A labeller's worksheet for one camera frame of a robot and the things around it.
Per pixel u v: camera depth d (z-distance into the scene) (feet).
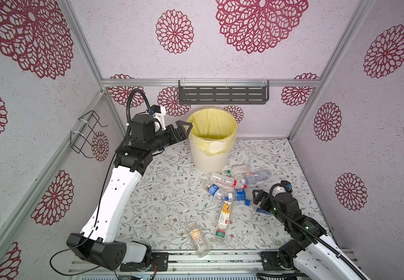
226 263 2.45
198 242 2.44
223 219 2.62
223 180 3.10
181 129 1.88
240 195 2.89
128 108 1.51
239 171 3.39
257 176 3.30
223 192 3.11
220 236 2.55
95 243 1.23
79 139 2.45
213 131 3.48
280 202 1.90
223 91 3.04
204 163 3.38
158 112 1.90
